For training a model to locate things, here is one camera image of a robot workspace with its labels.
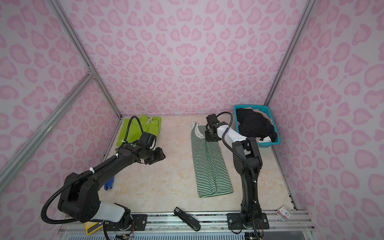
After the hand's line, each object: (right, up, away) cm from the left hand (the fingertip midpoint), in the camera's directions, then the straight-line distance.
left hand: (166, 156), depth 85 cm
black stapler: (+13, -27, -15) cm, 33 cm away
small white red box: (+60, -26, -12) cm, 66 cm away
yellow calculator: (-32, -31, -14) cm, 47 cm away
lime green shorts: (-16, +19, +25) cm, 35 cm away
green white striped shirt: (+27, -12, +2) cm, 29 cm away
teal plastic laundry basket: (+68, +30, +28) cm, 80 cm away
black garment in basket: (+55, +19, +15) cm, 60 cm away
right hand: (+25, +11, +14) cm, 31 cm away
